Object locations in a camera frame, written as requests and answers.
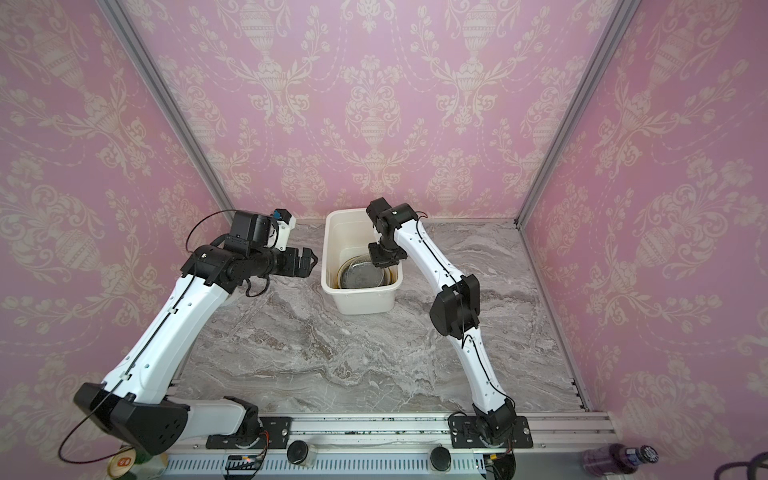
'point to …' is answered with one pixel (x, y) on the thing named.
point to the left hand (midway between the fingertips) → (302, 258)
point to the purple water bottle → (617, 459)
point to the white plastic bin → (347, 233)
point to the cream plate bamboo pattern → (391, 274)
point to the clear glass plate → (362, 275)
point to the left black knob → (297, 452)
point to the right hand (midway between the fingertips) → (383, 263)
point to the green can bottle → (130, 464)
